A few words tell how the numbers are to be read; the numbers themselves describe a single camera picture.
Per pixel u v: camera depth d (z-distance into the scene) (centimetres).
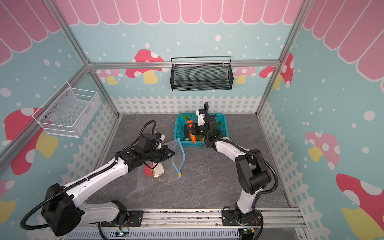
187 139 103
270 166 43
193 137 86
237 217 66
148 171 85
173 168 78
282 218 76
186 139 103
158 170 85
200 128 79
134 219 75
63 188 43
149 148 63
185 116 89
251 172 47
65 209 39
